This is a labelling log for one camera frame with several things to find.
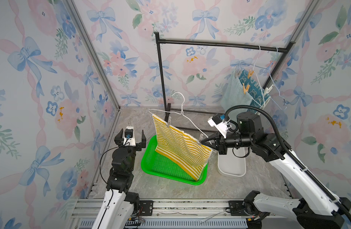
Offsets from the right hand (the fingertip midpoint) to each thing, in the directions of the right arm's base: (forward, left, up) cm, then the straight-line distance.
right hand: (203, 141), depth 60 cm
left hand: (+10, +34, -5) cm, 35 cm away
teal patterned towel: (+33, -35, -2) cm, 48 cm away
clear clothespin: (+11, +15, 0) cm, 19 cm away
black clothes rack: (+53, +19, -35) cm, 66 cm away
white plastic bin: (+5, -23, -33) cm, 41 cm away
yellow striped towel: (+4, +7, -15) cm, 17 cm away
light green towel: (+38, -23, -7) cm, 45 cm away
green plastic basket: (+5, +27, -34) cm, 43 cm away
